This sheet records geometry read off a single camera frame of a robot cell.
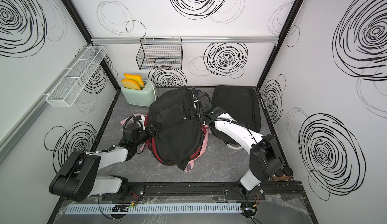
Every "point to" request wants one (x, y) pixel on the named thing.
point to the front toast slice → (130, 84)
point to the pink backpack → (189, 167)
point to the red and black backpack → (175, 94)
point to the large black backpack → (242, 103)
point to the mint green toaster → (144, 97)
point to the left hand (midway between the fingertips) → (157, 126)
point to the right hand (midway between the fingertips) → (192, 108)
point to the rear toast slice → (137, 78)
